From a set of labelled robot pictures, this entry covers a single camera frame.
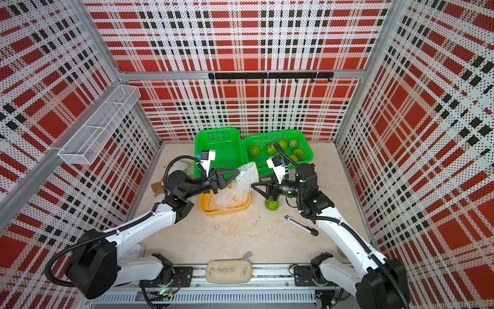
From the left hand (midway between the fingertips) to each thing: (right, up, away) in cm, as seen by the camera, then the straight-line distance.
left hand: (241, 172), depth 67 cm
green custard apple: (+12, -17, +22) cm, 30 cm away
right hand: (+6, -4, +3) cm, 8 cm away
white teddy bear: (-44, -10, +27) cm, 53 cm away
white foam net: (+2, -1, -1) cm, 3 cm away
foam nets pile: (-8, -13, +22) cm, 27 cm away
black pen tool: (+28, -27, +19) cm, 43 cm away
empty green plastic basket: (-13, +15, +52) cm, 56 cm away
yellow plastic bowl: (-20, -16, +27) cm, 38 cm away
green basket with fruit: (+6, +12, +47) cm, 49 cm away
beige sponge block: (-5, -38, +5) cm, 39 cm away
